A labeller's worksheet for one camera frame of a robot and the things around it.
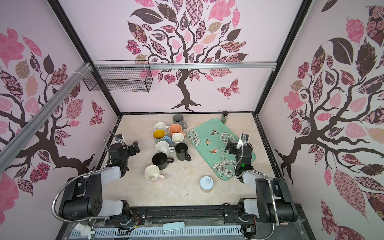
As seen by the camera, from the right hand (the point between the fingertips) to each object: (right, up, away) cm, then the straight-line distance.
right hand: (238, 138), depth 88 cm
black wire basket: (-68, +40, +7) cm, 79 cm away
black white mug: (-47, -14, +1) cm, 49 cm away
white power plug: (-77, -41, -21) cm, 90 cm away
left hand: (-67, -4, +4) cm, 67 cm away
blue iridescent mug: (-44, -2, +7) cm, 44 cm away
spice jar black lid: (-5, +14, +21) cm, 26 cm away
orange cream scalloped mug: (-41, +5, +15) cm, 44 cm away
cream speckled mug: (-47, -6, +7) cm, 48 cm away
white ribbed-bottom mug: (-51, +8, +15) cm, 54 cm away
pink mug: (-51, -21, -2) cm, 56 cm away
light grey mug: (-38, -1, +10) cm, 39 cm away
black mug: (-35, -7, +4) cm, 36 cm away
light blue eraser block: (-37, -41, -19) cm, 58 cm away
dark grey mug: (-38, +12, +17) cm, 44 cm away
